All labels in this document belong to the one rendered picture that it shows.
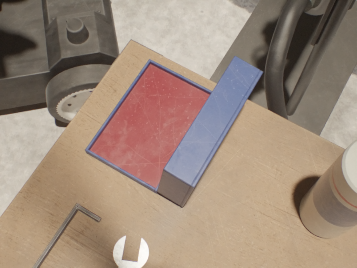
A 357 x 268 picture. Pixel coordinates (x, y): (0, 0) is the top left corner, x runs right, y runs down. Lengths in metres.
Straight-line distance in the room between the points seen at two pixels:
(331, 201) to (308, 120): 0.70
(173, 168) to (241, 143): 0.17
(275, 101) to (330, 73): 0.49
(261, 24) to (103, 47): 0.47
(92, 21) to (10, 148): 0.37
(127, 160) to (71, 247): 0.13
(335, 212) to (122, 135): 0.29
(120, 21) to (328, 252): 0.89
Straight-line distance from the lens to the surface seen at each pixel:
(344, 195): 0.49
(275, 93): 0.80
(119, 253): 0.60
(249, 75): 0.56
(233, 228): 0.62
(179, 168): 0.51
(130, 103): 0.67
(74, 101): 1.09
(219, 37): 1.29
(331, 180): 0.50
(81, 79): 1.01
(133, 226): 0.62
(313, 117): 1.21
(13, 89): 1.13
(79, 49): 1.04
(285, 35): 0.79
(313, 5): 0.85
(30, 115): 1.23
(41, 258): 0.62
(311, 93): 1.24
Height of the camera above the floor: 1.07
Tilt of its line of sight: 67 degrees down
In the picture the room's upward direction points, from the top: straight up
